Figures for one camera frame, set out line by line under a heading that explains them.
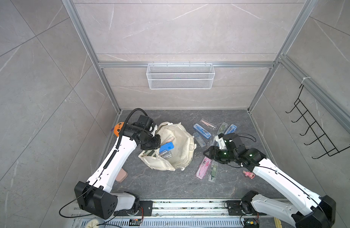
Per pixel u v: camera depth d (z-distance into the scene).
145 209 0.73
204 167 0.88
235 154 0.56
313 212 0.38
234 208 0.73
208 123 1.10
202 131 1.04
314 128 0.69
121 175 0.82
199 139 1.01
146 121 0.58
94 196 0.37
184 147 0.87
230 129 1.06
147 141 0.61
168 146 0.94
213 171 0.86
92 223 0.66
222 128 1.07
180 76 1.01
